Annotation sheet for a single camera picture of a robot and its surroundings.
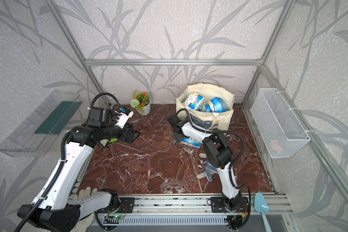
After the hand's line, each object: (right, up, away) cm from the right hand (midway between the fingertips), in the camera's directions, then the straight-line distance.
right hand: (184, 132), depth 99 cm
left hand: (-26, +5, -27) cm, 38 cm away
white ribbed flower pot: (-28, +16, +7) cm, 33 cm away
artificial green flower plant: (-32, +23, +6) cm, 40 cm away
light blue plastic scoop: (+39, -35, -26) cm, 59 cm away
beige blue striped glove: (+15, -20, -14) cm, 29 cm away
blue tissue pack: (+4, -5, -7) cm, 10 cm away
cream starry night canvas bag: (+14, +8, -14) cm, 22 cm away
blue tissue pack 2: (+13, +16, -5) cm, 22 cm away
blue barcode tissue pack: (+21, +18, -10) cm, 29 cm away
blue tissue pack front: (+7, +20, -12) cm, 24 cm away
